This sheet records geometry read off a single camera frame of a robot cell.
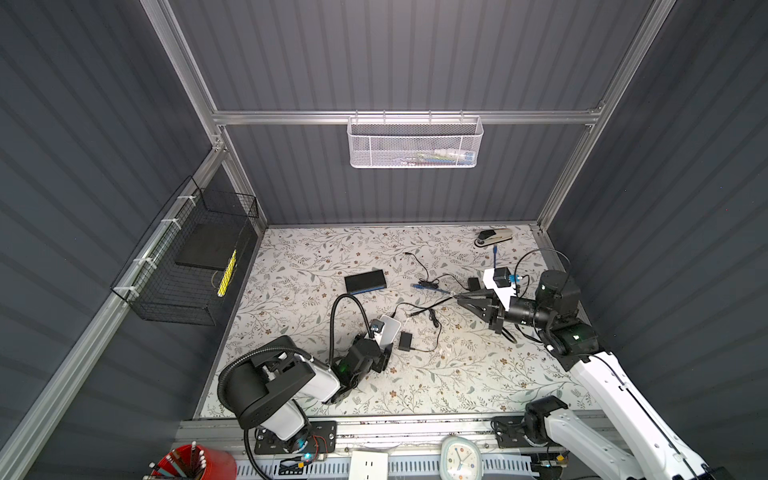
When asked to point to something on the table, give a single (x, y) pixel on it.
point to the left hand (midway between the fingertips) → (382, 341)
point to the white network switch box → (390, 331)
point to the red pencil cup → (195, 462)
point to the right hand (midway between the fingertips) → (465, 301)
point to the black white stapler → (487, 237)
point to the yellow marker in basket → (227, 274)
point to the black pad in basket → (211, 245)
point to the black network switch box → (365, 282)
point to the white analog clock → (460, 459)
